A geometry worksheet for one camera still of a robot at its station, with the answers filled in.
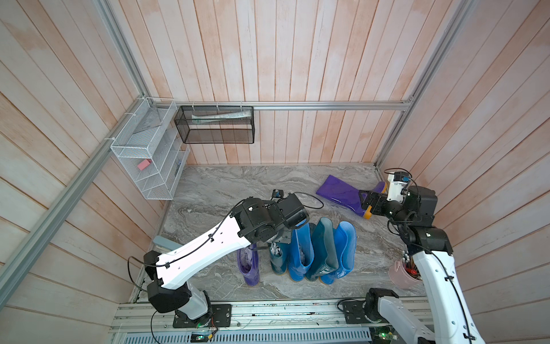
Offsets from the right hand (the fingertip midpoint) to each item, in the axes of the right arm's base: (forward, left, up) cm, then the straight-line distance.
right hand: (370, 191), depth 73 cm
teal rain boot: (-22, +32, -2) cm, 39 cm away
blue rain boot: (-18, +11, -2) cm, 21 cm away
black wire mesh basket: (+46, +64, -4) cm, 78 cm away
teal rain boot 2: (-23, +18, -2) cm, 30 cm away
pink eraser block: (+12, +85, +1) cm, 86 cm away
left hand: (-16, +32, -2) cm, 36 cm away
